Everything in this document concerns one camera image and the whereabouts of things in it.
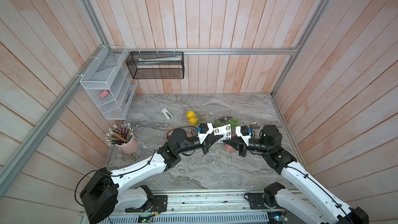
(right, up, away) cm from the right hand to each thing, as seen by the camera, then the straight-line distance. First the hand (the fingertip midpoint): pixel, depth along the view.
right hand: (224, 139), depth 69 cm
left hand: (-2, +2, -4) cm, 5 cm away
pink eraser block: (-63, +22, +13) cm, 68 cm away
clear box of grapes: (+7, +7, +29) cm, 30 cm away
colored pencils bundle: (-56, -1, +14) cm, 58 cm away
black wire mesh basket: (-41, +45, +36) cm, 71 cm away
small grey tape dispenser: (+26, +3, +32) cm, 41 cm away
